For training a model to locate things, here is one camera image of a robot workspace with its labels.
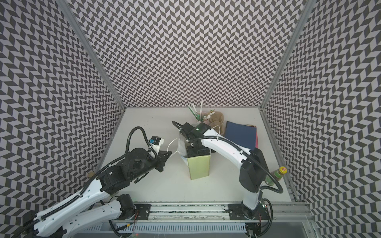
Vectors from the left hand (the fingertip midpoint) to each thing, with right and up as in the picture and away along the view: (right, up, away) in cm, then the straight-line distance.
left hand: (170, 154), depth 69 cm
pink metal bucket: (+16, +18, +23) cm, 34 cm away
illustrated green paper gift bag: (+14, -6, -1) cm, 15 cm away
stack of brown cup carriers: (+26, +15, +36) cm, 47 cm away
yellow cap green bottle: (+52, -10, +2) cm, 53 cm away
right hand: (+13, -5, +9) cm, 17 cm away
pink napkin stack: (+50, +2, +23) cm, 55 cm away
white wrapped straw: (+15, +23, +30) cm, 41 cm away
